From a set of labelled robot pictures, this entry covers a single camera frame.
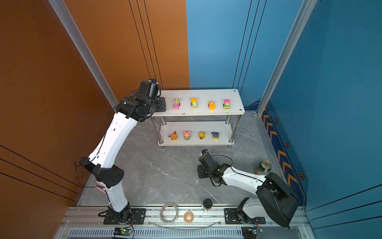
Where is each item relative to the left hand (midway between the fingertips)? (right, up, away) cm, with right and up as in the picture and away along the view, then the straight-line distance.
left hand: (163, 101), depth 74 cm
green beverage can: (+53, -35, +4) cm, 63 cm away
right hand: (+19, -39, +12) cm, 45 cm away
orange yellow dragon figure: (+3, -19, +17) cm, 26 cm away
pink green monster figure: (+11, -19, +18) cm, 28 cm away
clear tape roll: (-1, -58, 0) cm, 58 cm away
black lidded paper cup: (+22, -49, -6) cm, 54 cm away
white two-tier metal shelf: (+39, -16, +27) cm, 50 cm away
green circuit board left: (-17, -63, -4) cm, 65 cm away
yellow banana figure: (+21, -19, +19) cm, 34 cm away
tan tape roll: (+13, -59, +1) cm, 60 cm away
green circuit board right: (+43, -64, -4) cm, 77 cm away
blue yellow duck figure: (+29, -19, +17) cm, 39 cm away
